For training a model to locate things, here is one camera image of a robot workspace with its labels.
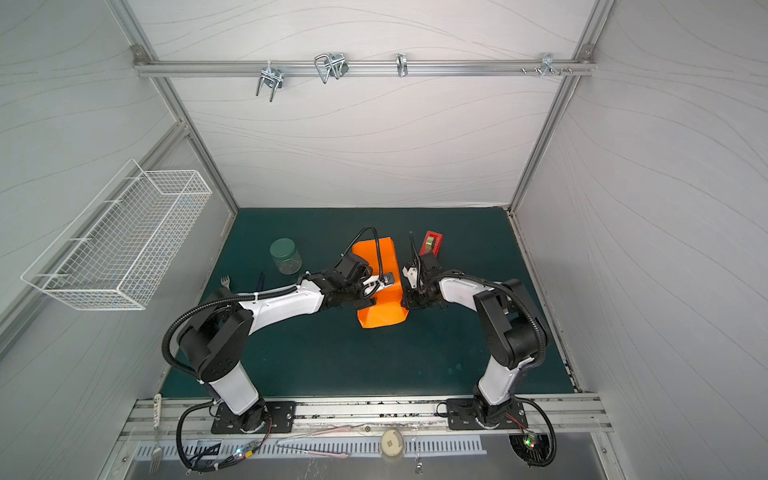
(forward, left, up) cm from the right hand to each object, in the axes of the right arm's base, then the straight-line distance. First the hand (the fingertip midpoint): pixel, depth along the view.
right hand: (405, 300), depth 94 cm
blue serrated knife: (+5, +49, 0) cm, 49 cm away
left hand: (+1, +12, +7) cm, 13 cm away
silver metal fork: (+4, +61, +2) cm, 61 cm away
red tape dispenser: (+19, -9, +6) cm, 22 cm away
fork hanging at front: (-43, +57, +1) cm, 72 cm away
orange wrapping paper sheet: (-3, +5, 0) cm, 6 cm away
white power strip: (-32, +63, +2) cm, 71 cm away
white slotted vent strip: (-40, +19, 0) cm, 44 cm away
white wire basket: (-7, +67, +33) cm, 75 cm away
